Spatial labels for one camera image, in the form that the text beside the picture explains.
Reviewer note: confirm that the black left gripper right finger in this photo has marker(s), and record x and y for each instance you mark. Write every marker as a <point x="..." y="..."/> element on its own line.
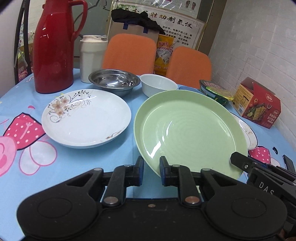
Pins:
<point x="181" y="177"/>

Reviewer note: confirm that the small white floral plate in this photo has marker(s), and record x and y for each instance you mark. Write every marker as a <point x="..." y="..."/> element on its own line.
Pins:
<point x="249" y="134"/>

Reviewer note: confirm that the brown cardboard box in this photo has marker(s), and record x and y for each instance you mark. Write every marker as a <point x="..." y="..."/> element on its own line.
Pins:
<point x="124" y="28"/>

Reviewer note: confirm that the red cracker box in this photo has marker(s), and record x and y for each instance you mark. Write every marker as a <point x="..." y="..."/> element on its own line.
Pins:
<point x="256" y="103"/>

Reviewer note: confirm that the white ceramic bowl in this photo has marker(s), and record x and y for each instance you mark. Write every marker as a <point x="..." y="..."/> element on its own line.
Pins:
<point x="153" y="84"/>

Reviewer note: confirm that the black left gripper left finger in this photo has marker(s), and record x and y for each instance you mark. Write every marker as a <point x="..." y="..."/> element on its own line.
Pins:
<point x="116" y="182"/>

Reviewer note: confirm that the red thermos jug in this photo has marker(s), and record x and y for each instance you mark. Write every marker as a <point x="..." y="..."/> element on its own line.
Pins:
<point x="53" y="46"/>

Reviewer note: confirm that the white tumbler cup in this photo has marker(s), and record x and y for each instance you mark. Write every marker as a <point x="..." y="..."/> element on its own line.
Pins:
<point x="92" y="49"/>

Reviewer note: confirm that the green plate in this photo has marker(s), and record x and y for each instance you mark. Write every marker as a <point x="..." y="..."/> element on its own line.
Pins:
<point x="188" y="129"/>

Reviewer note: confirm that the orange chair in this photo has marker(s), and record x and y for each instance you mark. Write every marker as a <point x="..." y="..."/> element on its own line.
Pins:
<point x="132" y="53"/>
<point x="188" y="66"/>

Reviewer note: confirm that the yellow snack bag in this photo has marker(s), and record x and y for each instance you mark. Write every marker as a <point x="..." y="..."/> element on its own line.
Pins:
<point x="165" y="45"/>

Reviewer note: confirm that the left orange chair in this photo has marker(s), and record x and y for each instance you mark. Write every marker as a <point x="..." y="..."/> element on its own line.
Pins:
<point x="132" y="53"/>

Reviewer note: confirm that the right orange chair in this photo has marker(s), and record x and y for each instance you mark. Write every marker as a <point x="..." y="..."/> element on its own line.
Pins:
<point x="188" y="66"/>

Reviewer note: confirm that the stainless steel bowl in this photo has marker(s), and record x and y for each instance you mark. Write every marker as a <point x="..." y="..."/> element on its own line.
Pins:
<point x="117" y="82"/>

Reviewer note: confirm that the green instant noodle cup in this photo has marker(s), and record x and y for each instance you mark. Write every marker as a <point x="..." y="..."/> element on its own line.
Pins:
<point x="215" y="92"/>

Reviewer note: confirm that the chinese text poster board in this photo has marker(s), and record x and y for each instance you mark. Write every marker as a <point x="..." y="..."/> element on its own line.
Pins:
<point x="179" y="19"/>

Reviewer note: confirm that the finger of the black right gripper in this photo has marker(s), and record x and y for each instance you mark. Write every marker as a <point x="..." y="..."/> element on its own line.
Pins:
<point x="242" y="162"/>
<point x="289" y="164"/>

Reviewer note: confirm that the black cloth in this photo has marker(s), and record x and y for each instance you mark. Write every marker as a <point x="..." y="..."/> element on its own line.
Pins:
<point x="141" y="19"/>

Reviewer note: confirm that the black metal rack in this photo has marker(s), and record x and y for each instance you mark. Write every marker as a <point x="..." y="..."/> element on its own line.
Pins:
<point x="23" y="20"/>

